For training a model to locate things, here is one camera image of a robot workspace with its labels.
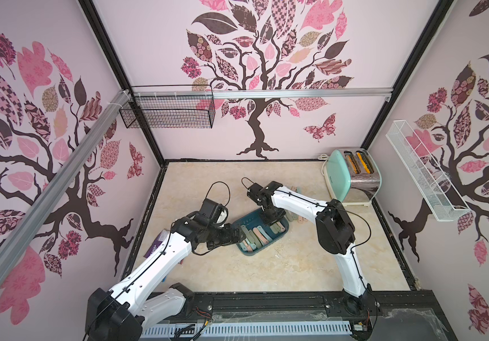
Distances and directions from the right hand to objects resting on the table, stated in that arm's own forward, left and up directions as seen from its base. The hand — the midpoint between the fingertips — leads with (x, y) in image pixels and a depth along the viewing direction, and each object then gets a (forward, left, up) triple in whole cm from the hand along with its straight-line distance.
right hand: (274, 222), depth 91 cm
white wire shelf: (+2, -57, +21) cm, 61 cm away
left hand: (-13, +17, +9) cm, 23 cm away
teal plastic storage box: (-3, +7, -3) cm, 8 cm away
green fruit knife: (+20, -15, -4) cm, 26 cm away
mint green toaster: (+14, -34, +13) cm, 39 cm away
